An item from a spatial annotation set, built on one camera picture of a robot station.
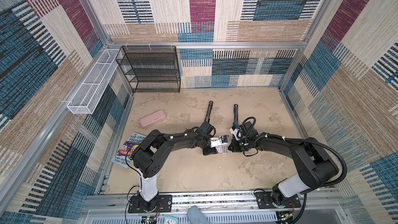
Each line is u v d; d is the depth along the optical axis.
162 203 0.73
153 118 1.03
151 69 1.11
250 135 0.73
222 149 0.89
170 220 0.68
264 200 0.73
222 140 0.79
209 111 1.05
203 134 0.74
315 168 0.45
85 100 0.70
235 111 1.06
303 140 0.50
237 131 0.85
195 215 0.68
